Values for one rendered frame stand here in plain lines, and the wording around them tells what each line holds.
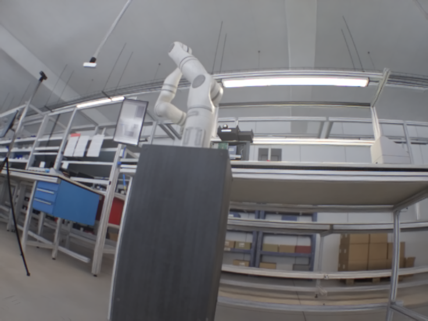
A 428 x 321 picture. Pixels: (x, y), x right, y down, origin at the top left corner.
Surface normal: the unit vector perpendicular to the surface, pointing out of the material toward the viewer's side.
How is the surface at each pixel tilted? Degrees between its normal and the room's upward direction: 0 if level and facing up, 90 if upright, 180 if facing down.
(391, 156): 90
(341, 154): 90
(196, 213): 90
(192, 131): 90
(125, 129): 101
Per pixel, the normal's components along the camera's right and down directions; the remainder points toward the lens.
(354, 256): -0.27, -0.36
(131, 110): 0.12, -0.14
